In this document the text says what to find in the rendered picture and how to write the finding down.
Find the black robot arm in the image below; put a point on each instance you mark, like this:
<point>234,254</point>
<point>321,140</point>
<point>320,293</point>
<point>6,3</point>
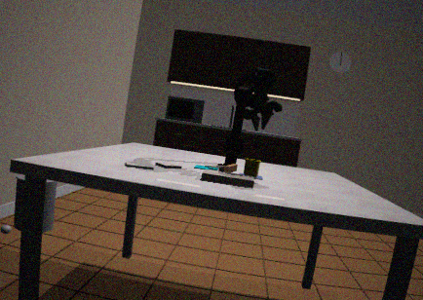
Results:
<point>245,97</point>

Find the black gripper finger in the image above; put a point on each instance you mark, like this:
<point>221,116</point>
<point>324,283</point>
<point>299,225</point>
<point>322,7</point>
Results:
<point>255,120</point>
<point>266,116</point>

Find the tan flat bar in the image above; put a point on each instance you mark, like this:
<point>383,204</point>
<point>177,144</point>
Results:
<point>229,168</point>

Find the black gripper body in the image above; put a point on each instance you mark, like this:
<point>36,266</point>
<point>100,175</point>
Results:
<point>269,105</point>

